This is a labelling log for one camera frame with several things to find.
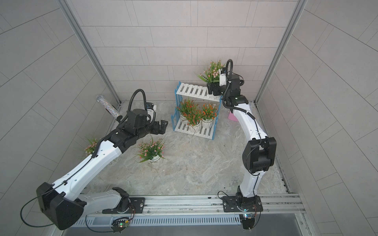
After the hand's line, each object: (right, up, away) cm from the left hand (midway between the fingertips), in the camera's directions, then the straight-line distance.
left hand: (164, 120), depth 76 cm
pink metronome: (+43, +1, +29) cm, 52 cm away
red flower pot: (+16, +1, +10) cm, 19 cm away
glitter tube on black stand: (-41, +13, +11) cm, 44 cm away
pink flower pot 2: (-7, -17, +3) cm, 19 cm away
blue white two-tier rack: (+11, +18, +13) cm, 25 cm away
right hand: (+27, +22, +7) cm, 36 cm away
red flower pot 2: (+25, +4, +15) cm, 29 cm away
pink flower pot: (-38, -15, 0) cm, 41 cm away
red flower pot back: (+10, +7, +15) cm, 20 cm away
